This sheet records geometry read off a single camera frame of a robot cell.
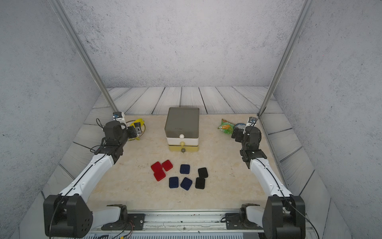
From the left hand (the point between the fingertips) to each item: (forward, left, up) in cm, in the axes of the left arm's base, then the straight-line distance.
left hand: (135, 123), depth 83 cm
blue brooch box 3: (-25, -27, -24) cm, 44 cm away
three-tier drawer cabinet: (0, -25, -5) cm, 26 cm away
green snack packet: (+13, -56, -20) cm, 61 cm away
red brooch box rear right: (-13, -15, -25) cm, 32 cm away
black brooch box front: (-24, -35, -24) cm, 49 cm away
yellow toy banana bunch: (+20, +8, -18) cm, 28 cm away
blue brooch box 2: (-22, -20, -27) cm, 40 cm away
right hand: (-3, -60, -2) cm, 60 cm away
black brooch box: (-18, -37, -25) cm, 48 cm away
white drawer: (-2, -21, -14) cm, 26 cm away
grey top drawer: (+5, -25, -4) cm, 26 cm away
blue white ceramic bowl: (+15, -66, -20) cm, 70 cm away
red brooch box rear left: (-14, -9, -24) cm, 29 cm away
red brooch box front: (-19, -12, -25) cm, 33 cm away
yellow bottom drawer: (-3, -23, -21) cm, 31 cm away
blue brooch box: (-16, -27, -23) cm, 39 cm away
